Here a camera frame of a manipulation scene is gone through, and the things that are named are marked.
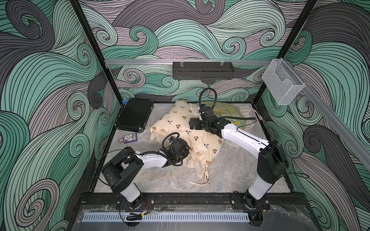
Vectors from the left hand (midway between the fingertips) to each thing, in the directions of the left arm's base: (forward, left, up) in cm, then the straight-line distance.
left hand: (190, 149), depth 88 cm
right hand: (+12, -2, +12) cm, 17 cm away
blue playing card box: (+10, +41, -4) cm, 43 cm away
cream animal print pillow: (+2, -7, +2) cm, 8 cm away
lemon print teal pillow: (+21, -27, +10) cm, 36 cm away
